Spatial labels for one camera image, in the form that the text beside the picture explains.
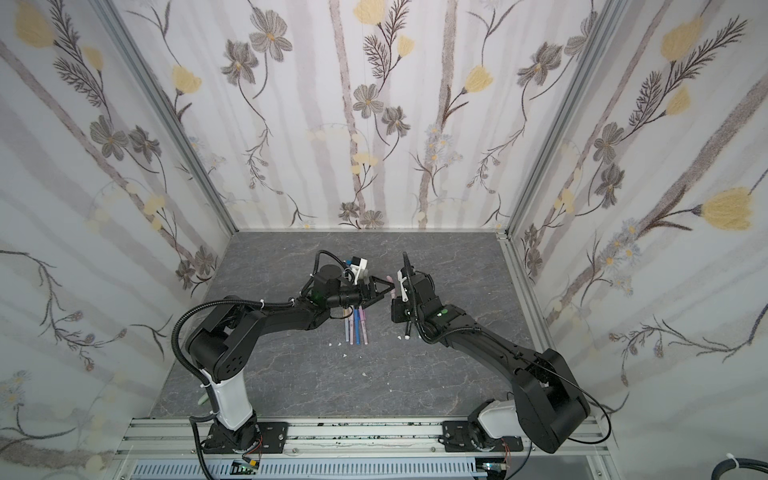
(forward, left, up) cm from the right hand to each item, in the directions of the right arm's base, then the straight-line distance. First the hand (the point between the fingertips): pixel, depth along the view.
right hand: (388, 295), depth 84 cm
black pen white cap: (-4, -7, -14) cm, 16 cm away
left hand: (+3, +1, +1) cm, 3 cm away
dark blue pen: (-4, +9, -15) cm, 18 cm away
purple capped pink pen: (+1, +8, -14) cm, 16 cm away
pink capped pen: (+1, -1, +3) cm, 3 cm away
